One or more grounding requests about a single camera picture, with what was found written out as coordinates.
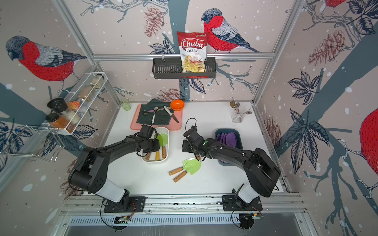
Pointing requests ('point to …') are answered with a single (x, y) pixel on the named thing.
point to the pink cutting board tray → (173, 125)
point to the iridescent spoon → (145, 112)
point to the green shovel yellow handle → (157, 154)
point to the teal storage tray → (239, 143)
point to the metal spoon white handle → (152, 120)
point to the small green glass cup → (125, 103)
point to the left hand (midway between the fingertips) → (161, 144)
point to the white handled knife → (171, 114)
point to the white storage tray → (162, 154)
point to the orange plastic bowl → (177, 104)
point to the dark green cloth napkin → (162, 117)
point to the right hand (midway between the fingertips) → (185, 145)
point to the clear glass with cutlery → (236, 117)
